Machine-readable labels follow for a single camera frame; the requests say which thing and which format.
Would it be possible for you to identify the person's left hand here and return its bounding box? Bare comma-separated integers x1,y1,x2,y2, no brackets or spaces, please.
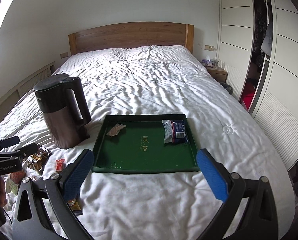
0,177,7,207

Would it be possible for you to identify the dried fruit chips bag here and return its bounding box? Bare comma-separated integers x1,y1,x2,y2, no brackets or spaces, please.
6,168,42,195

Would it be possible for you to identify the silver blue snack packet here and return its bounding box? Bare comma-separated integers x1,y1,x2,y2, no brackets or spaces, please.
162,120,188,144

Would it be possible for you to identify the dark blue gold snack packet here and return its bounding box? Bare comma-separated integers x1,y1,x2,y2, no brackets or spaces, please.
67,198,83,216

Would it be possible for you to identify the tissue box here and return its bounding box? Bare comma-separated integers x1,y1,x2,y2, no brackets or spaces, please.
201,55,214,67

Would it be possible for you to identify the wooden headboard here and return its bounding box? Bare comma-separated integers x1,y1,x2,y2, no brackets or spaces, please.
68,22,194,55

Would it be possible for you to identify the wooden nightstand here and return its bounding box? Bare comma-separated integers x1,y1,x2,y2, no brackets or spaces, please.
206,66,227,82

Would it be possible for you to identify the brown oatmeal snack bag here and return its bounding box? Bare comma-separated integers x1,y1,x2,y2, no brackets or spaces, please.
25,145,53,176

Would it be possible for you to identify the white sliding wardrobe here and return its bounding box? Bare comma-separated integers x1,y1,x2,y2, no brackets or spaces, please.
217,0,298,169

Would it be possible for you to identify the green snack tray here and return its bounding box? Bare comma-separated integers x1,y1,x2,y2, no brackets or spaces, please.
92,114,199,174

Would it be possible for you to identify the radiator cover panel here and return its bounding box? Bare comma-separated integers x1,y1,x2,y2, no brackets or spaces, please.
0,62,54,123

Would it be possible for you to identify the red candy wrapper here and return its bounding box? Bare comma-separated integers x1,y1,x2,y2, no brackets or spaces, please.
55,158,65,173

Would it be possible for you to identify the black copper electric kettle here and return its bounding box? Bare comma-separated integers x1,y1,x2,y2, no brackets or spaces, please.
34,74,92,149

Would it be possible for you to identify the small tan snack packet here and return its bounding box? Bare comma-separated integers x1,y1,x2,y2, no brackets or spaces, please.
106,124,126,137

